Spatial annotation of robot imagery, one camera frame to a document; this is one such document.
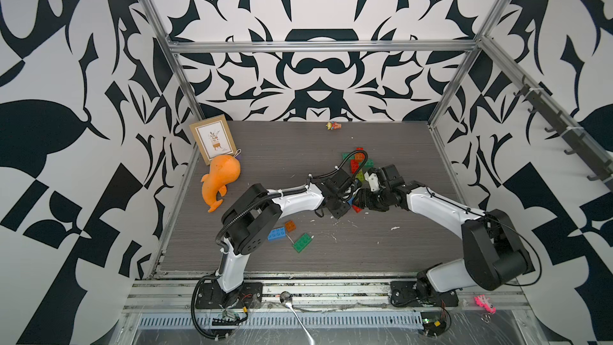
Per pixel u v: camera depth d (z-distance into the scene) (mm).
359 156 728
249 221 494
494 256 436
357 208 863
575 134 596
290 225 871
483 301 727
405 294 743
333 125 1163
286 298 746
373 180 833
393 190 681
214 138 1020
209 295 715
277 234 850
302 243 832
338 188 717
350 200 871
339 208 811
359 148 1077
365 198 792
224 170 936
